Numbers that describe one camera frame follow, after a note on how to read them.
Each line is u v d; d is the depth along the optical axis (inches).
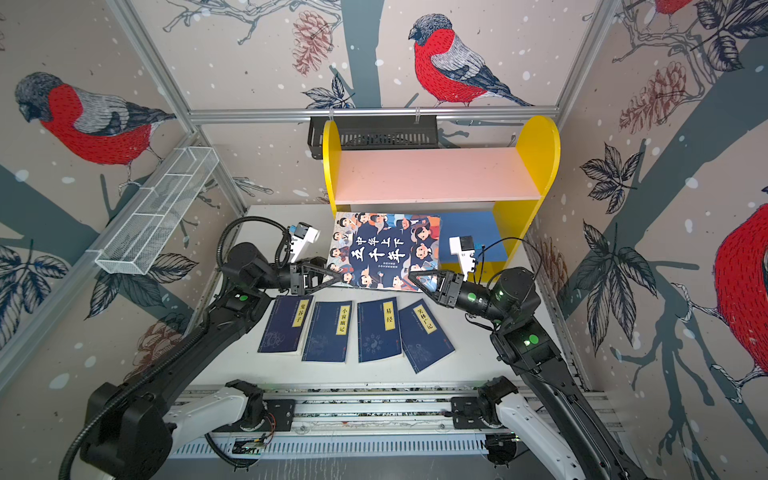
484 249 22.4
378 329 34.7
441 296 21.0
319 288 22.9
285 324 34.5
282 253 24.0
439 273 22.1
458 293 20.4
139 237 28.7
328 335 33.8
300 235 24.3
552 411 17.5
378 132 40.6
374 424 28.7
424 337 33.5
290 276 22.9
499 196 26.5
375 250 24.0
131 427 15.0
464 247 22.4
